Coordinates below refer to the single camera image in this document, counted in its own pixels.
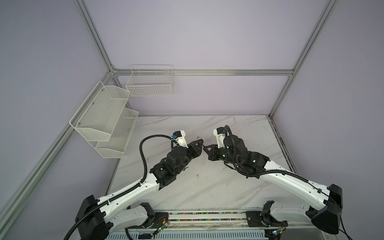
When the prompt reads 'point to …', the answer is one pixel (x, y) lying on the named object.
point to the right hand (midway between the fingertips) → (202, 147)
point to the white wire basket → (148, 80)
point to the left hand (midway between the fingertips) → (203, 142)
